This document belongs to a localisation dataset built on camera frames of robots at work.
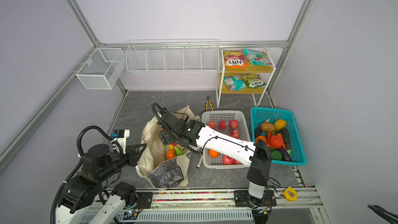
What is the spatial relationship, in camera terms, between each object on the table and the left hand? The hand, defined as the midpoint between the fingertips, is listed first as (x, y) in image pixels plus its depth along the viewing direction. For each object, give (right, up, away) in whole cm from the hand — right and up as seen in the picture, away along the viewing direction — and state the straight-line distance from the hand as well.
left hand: (145, 148), depth 66 cm
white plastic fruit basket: (+48, +2, +25) cm, 54 cm away
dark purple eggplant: (+69, -9, +17) cm, 72 cm away
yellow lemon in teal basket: (+72, +7, +28) cm, 77 cm away
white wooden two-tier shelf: (+53, +42, +43) cm, 80 cm away
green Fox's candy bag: (+57, +35, +35) cm, 75 cm away
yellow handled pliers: (+27, +19, +46) cm, 57 cm away
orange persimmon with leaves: (+7, -9, +18) cm, 21 cm away
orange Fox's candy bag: (+43, +44, +21) cm, 65 cm away
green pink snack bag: (+55, +45, +21) cm, 74 cm away
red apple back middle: (+37, +6, +31) cm, 48 cm away
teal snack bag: (+45, +33, +33) cm, 65 cm away
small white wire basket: (-40, +41, +31) cm, 65 cm away
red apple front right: (+41, -12, +15) cm, 45 cm away
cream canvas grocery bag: (+7, -9, -2) cm, 12 cm away
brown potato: (+63, +5, +26) cm, 68 cm away
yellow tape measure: (+67, -25, +8) cm, 72 cm away
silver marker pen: (+23, -13, +19) cm, 33 cm away
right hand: (+8, +6, +8) cm, 13 cm away
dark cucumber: (+73, -1, +23) cm, 77 cm away
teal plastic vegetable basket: (+61, +12, +34) cm, 71 cm away
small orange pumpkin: (+59, -1, +25) cm, 64 cm away
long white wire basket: (+5, +50, +33) cm, 60 cm away
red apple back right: (+44, +6, +30) cm, 54 cm away
